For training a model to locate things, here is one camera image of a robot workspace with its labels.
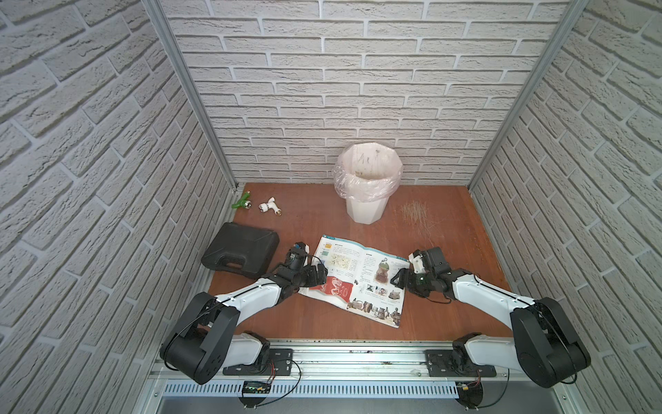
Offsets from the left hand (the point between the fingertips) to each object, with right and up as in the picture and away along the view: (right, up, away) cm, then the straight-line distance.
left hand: (313, 267), depth 91 cm
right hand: (+31, -5, -2) cm, 32 cm away
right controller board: (+46, -30, -21) cm, 59 cm away
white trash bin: (+22, +19, +12) cm, 32 cm away
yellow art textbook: (+17, -4, -1) cm, 17 cm away
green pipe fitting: (-32, +24, +19) cm, 45 cm away
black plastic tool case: (-26, +6, +1) cm, 26 cm away
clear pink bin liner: (+21, +37, +15) cm, 45 cm away
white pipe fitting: (-21, +24, +20) cm, 37 cm away
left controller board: (-15, -30, -19) cm, 38 cm away
